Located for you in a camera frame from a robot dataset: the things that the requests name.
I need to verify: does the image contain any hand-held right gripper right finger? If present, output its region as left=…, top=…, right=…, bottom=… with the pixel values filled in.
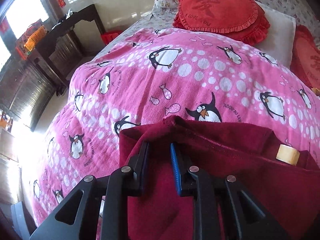
left=170, top=143, right=292, bottom=240

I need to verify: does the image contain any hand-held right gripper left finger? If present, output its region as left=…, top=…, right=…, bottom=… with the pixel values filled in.
left=29, top=141, right=152, bottom=240

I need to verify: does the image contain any dark red sweater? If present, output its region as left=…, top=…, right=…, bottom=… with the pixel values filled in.
left=119, top=116, right=320, bottom=240

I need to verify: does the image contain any pink penguin print blanket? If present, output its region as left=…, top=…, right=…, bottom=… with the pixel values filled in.
left=21, top=27, right=320, bottom=228

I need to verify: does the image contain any red paper bag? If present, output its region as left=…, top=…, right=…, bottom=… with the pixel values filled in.
left=101, top=31, right=123, bottom=45

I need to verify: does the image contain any dark wooden slatted cabinet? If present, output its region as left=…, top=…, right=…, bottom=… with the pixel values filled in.
left=0, top=35, right=83, bottom=132

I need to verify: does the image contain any dark wooden table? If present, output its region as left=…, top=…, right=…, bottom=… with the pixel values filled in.
left=32, top=4, right=105, bottom=88

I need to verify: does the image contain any orange plastic basket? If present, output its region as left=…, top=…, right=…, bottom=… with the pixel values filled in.
left=24, top=25, right=48, bottom=52

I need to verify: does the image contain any large red heart cushion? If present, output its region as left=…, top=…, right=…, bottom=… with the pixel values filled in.
left=172, top=0, right=271, bottom=46

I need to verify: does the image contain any small red heart cushion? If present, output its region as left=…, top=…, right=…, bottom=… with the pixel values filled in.
left=290, top=25, right=320, bottom=89

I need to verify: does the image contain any white pillow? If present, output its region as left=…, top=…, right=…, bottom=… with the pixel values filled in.
left=254, top=1, right=297, bottom=68

